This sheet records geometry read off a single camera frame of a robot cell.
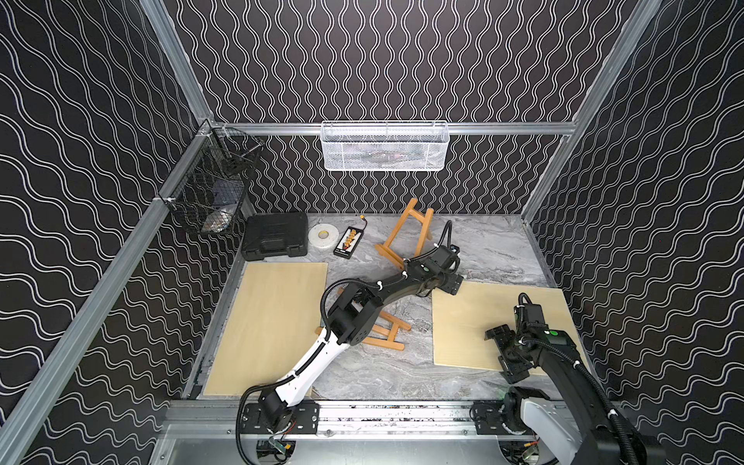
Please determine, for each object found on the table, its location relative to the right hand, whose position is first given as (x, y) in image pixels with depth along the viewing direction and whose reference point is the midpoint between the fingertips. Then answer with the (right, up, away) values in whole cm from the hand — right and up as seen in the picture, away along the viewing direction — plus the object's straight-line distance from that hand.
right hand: (493, 349), depth 84 cm
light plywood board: (-67, +8, +11) cm, 68 cm away
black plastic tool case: (-74, +35, +32) cm, 88 cm away
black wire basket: (-88, +48, +11) cm, 101 cm away
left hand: (-7, +20, +15) cm, 27 cm away
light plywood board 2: (-6, +6, +10) cm, 13 cm away
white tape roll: (-54, +34, +30) cm, 70 cm away
